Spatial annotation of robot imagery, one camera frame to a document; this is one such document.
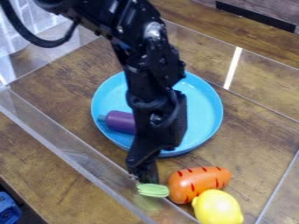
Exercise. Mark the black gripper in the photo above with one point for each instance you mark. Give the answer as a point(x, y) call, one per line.
point(160, 126)

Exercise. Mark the orange toy carrot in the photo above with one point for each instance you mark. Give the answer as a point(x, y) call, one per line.
point(187, 183)

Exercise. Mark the blue round tray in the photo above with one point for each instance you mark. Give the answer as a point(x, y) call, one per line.
point(204, 111)

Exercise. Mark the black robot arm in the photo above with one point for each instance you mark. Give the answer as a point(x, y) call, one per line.
point(131, 24)

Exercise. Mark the purple toy eggplant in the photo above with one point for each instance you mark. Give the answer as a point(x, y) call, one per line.
point(119, 121)

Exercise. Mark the yellow toy lemon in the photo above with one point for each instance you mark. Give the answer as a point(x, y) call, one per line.
point(215, 207)

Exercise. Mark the blue object at corner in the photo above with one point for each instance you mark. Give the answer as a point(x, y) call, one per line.
point(10, 210)

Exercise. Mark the clear acrylic enclosure wall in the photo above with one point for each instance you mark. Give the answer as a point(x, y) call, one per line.
point(68, 170)

